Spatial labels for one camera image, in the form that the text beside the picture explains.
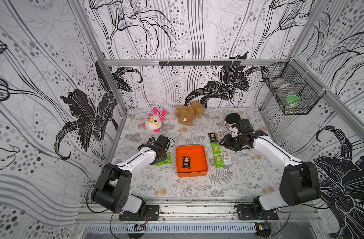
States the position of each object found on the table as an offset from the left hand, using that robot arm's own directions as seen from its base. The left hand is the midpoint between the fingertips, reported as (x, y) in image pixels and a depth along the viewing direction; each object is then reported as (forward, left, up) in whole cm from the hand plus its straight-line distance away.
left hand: (160, 159), depth 90 cm
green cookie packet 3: (0, -4, -1) cm, 5 cm away
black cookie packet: (+18, -34, -1) cm, 38 cm away
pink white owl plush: (+25, +8, +5) cm, 27 cm away
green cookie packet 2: (0, -36, -1) cm, 36 cm away
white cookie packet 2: (+2, -41, 0) cm, 41 cm away
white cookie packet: (+20, -38, 0) cm, 43 cm away
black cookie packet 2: (-1, -16, 0) cm, 16 cm away
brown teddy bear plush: (+31, -14, +8) cm, 35 cm away
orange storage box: (-1, -24, -1) cm, 24 cm away
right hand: (+8, -38, +9) cm, 40 cm away
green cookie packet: (+10, -35, 0) cm, 36 cm away
